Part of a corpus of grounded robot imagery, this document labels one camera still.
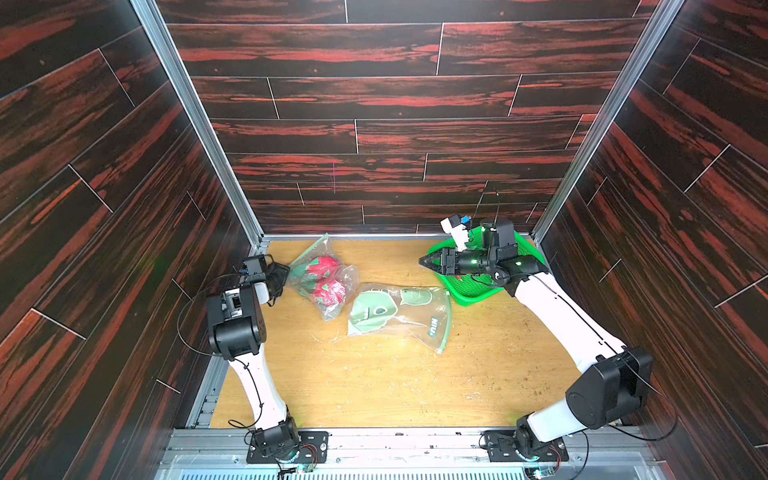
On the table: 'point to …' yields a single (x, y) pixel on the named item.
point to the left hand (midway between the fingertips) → (288, 269)
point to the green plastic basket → (470, 290)
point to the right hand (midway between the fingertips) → (428, 258)
